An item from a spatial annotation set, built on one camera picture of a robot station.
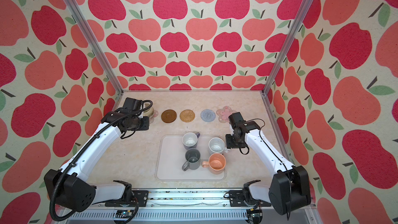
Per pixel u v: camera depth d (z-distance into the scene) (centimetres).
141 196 75
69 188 39
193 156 86
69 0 75
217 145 91
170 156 93
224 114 108
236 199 73
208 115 107
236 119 67
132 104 61
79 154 43
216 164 83
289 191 39
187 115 107
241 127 58
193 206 73
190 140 93
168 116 107
